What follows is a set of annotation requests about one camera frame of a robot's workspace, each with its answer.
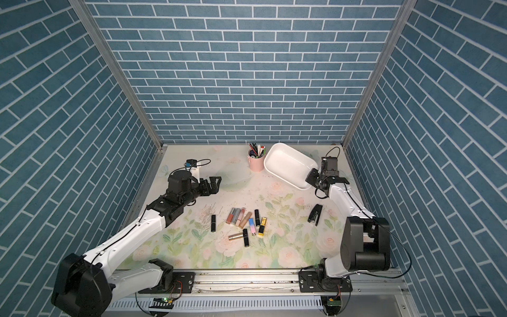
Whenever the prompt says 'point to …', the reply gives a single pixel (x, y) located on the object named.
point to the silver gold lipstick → (236, 236)
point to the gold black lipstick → (261, 228)
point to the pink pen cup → (256, 165)
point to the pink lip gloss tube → (241, 215)
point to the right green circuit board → (333, 304)
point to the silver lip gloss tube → (236, 215)
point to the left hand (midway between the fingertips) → (217, 179)
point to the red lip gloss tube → (229, 219)
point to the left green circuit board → (162, 302)
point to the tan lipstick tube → (245, 220)
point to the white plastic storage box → (290, 165)
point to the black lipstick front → (245, 238)
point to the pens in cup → (257, 150)
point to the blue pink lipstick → (252, 226)
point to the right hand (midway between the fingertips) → (311, 176)
